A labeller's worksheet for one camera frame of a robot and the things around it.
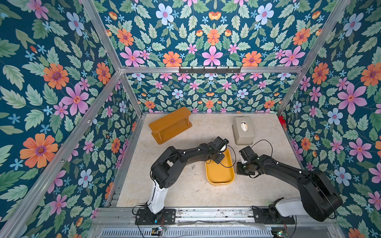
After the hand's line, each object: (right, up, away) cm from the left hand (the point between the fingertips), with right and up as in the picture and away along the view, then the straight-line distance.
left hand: (221, 154), depth 94 cm
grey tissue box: (+15, +15, +4) cm, 22 cm away
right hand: (+9, -8, -5) cm, 14 cm away
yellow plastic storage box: (0, -11, -4) cm, 12 cm away
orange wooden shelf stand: (-33, +19, +2) cm, 38 cm away
